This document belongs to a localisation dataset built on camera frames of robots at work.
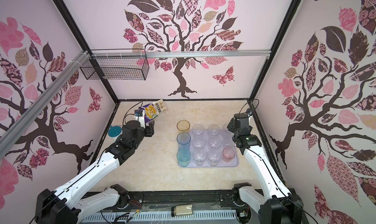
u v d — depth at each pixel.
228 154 0.89
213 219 0.70
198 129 0.97
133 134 0.57
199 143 0.88
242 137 0.57
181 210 0.68
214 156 0.88
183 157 0.88
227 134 0.93
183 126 0.88
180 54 0.94
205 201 0.75
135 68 0.79
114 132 0.93
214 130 1.00
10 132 0.51
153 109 1.11
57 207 0.37
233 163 0.85
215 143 0.92
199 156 0.88
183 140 0.89
